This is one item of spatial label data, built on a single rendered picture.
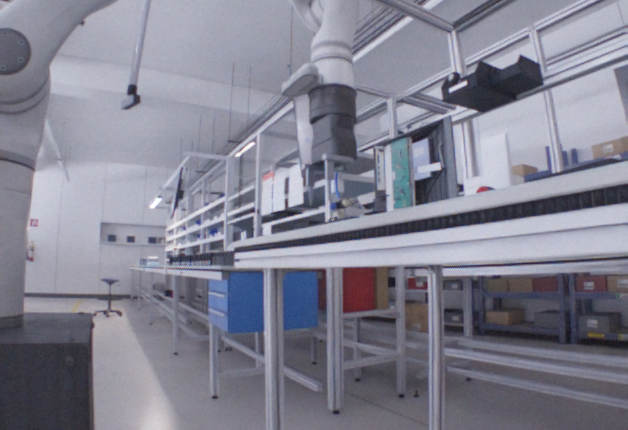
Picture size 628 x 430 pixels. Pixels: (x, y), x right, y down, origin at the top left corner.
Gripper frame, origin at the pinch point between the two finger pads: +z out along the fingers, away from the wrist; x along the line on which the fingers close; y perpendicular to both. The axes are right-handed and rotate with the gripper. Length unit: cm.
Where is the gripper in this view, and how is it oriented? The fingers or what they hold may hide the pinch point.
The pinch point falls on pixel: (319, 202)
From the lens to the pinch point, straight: 58.8
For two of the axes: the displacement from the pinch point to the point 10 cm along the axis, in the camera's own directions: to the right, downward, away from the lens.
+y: 8.5, 0.8, 5.1
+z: 0.1, 9.8, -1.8
